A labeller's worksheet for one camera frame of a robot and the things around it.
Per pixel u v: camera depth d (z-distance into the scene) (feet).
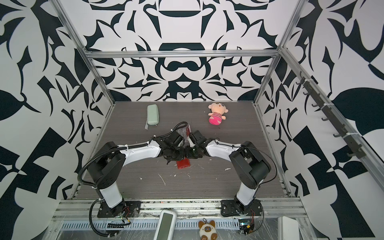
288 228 2.17
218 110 3.52
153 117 3.56
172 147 2.34
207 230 2.19
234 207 2.19
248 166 1.56
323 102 1.96
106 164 1.62
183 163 2.90
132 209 2.44
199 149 2.31
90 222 2.25
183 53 2.93
